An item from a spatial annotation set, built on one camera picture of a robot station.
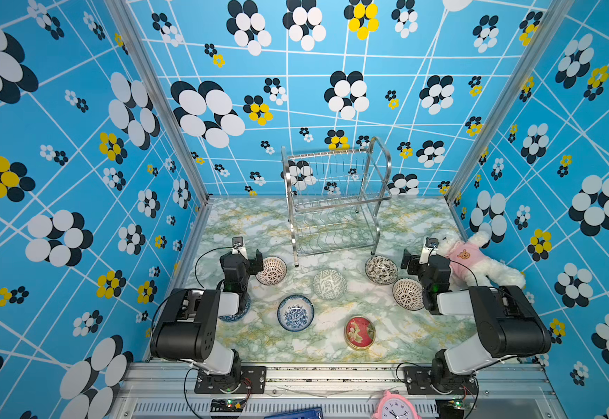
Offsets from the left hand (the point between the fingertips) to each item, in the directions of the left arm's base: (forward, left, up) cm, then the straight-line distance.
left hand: (247, 249), depth 94 cm
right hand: (0, -64, 0) cm, 64 cm away
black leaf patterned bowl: (-4, -49, -7) cm, 50 cm away
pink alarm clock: (-45, -46, -5) cm, 65 cm away
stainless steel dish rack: (+36, -34, -10) cm, 50 cm away
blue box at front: (-47, -24, -2) cm, 53 cm away
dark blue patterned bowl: (-22, +2, -6) cm, 23 cm away
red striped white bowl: (-14, -57, -6) cm, 59 cm away
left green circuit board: (-45, 0, -10) cm, 46 cm away
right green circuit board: (-46, -62, -9) cm, 78 cm away
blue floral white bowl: (-20, -18, -8) cm, 28 cm away
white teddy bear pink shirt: (-8, -77, +2) cm, 78 cm away
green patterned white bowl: (-11, -30, -6) cm, 32 cm away
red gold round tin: (-27, -38, -4) cm, 47 cm away
